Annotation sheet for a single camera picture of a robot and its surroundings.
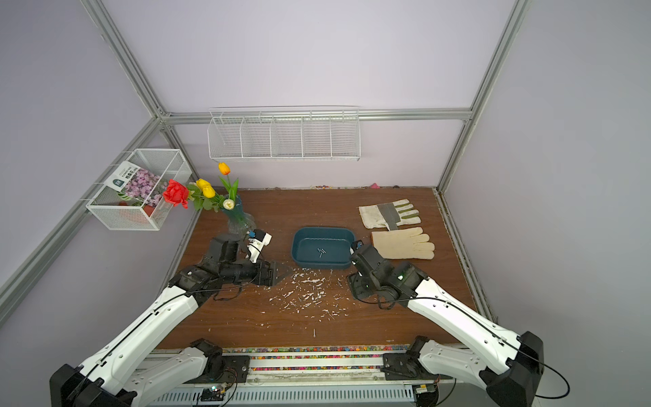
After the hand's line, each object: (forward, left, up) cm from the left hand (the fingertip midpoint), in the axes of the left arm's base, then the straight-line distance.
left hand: (281, 270), depth 74 cm
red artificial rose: (+17, +27, +17) cm, 36 cm away
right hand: (-3, -23, -3) cm, 23 cm away
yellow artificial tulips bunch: (+24, +25, +10) cm, 36 cm away
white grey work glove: (+33, -44, -19) cm, 58 cm away
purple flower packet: (+23, +41, +16) cm, 50 cm away
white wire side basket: (+18, +48, +12) cm, 53 cm away
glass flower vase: (+28, +20, -11) cm, 36 cm away
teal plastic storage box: (+17, -12, -18) cm, 28 cm away
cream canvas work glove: (+17, -48, -19) cm, 54 cm away
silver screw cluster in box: (+16, -12, -18) cm, 27 cm away
